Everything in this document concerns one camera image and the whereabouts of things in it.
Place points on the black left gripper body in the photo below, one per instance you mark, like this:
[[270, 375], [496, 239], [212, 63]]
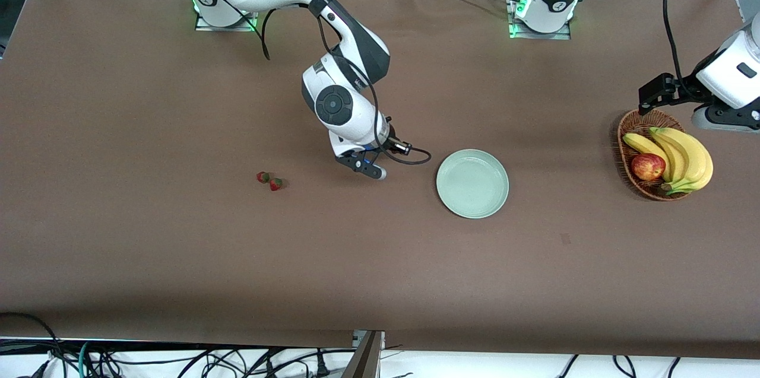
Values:
[[683, 85]]

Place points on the red strawberry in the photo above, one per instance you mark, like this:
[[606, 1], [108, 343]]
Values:
[[276, 184], [263, 177]]

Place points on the light green round plate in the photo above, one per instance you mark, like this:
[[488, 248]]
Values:
[[472, 185]]

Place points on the brown wicker basket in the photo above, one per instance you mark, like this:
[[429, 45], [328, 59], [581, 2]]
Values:
[[638, 126]]

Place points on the yellow banana bunch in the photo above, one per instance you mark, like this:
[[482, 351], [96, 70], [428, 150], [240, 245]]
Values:
[[692, 158]]

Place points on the red apple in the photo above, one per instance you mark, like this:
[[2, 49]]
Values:
[[647, 167]]

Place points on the brown angled beam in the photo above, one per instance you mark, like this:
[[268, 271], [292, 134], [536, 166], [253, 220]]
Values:
[[365, 360]]

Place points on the black power plug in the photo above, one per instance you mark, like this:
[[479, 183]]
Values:
[[321, 369]]

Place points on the brown table cover sheet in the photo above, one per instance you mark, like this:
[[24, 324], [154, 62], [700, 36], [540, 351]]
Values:
[[178, 259]]

